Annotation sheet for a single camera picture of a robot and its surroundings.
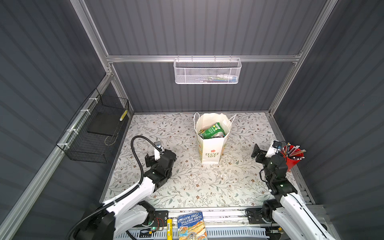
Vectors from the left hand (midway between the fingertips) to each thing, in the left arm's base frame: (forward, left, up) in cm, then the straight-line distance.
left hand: (157, 153), depth 82 cm
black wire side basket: (+2, +29, +15) cm, 33 cm away
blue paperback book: (-34, -18, -11) cm, 40 cm away
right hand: (-3, -59, +6) cm, 60 cm away
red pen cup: (-4, -77, -2) cm, 77 cm away
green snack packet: (+11, -34, +3) cm, 36 cm away
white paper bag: (-1, -30, +3) cm, 30 cm away
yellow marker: (-34, -7, -12) cm, 37 cm away
